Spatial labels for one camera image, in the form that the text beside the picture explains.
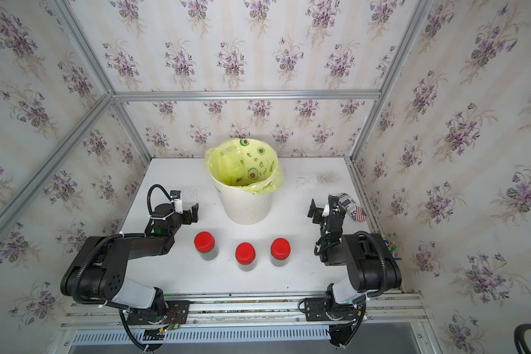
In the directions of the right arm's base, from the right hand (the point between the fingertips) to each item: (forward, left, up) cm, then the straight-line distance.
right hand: (330, 202), depth 90 cm
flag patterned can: (0, -13, -8) cm, 15 cm away
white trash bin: (-6, +35, +4) cm, 36 cm away
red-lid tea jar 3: (-22, +21, +1) cm, 30 cm away
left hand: (-1, +61, -3) cm, 61 cm away
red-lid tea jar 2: (-24, +33, +2) cm, 41 cm away
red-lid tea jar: (-19, +48, +2) cm, 52 cm away
